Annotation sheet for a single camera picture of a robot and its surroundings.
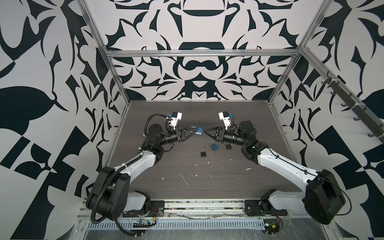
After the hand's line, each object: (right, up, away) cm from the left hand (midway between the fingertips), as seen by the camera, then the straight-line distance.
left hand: (198, 128), depth 69 cm
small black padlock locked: (+20, -13, +26) cm, 35 cm away
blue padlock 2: (+11, -13, +27) cm, 32 cm away
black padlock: (+4, -17, +24) cm, 29 cm away
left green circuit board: (-26, -46, +3) cm, 53 cm away
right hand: (+3, -2, 0) cm, 3 cm away
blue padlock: (+1, -1, +2) cm, 2 cm away
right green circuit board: (+35, -46, +2) cm, 58 cm away
